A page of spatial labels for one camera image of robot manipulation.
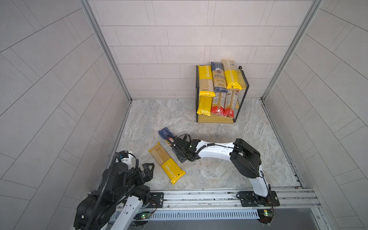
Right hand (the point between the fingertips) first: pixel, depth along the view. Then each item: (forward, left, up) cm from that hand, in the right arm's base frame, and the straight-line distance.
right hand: (181, 156), depth 89 cm
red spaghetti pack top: (+26, -26, +21) cm, 42 cm away
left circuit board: (-29, +17, +5) cm, 35 cm away
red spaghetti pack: (+27, -35, +21) cm, 49 cm away
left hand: (-14, +12, +22) cm, 29 cm away
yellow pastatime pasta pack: (-10, +5, +4) cm, 12 cm away
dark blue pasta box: (+2, +5, +21) cm, 22 cm away
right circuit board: (-32, -40, 0) cm, 52 cm away
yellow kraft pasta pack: (+25, -17, +21) cm, 37 cm away
